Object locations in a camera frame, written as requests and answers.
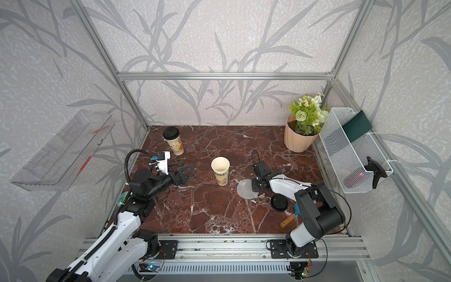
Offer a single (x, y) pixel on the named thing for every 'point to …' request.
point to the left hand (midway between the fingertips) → (189, 166)
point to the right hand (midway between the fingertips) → (256, 184)
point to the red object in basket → (356, 180)
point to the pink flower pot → (295, 141)
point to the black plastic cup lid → (171, 133)
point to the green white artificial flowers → (309, 114)
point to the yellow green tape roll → (122, 198)
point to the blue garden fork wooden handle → (286, 221)
